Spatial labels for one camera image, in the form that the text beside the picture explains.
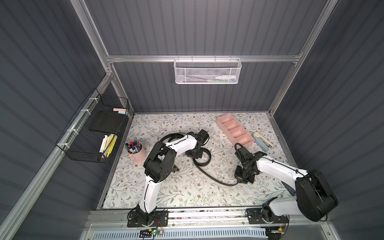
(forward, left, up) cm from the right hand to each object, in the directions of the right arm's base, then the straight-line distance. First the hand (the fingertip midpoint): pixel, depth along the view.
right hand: (238, 180), depth 84 cm
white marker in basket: (+7, +68, +27) cm, 73 cm away
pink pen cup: (+13, +60, +9) cm, 62 cm away
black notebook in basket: (+21, +71, +27) cm, 79 cm away
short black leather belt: (+30, +46, -1) cm, 55 cm away
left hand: (+16, +26, -1) cm, 30 cm away
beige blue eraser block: (+25, -21, +1) cm, 33 cm away
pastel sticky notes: (+30, +68, +26) cm, 79 cm away
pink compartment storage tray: (+34, -6, -1) cm, 34 cm away
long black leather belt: (+9, +23, 0) cm, 25 cm away
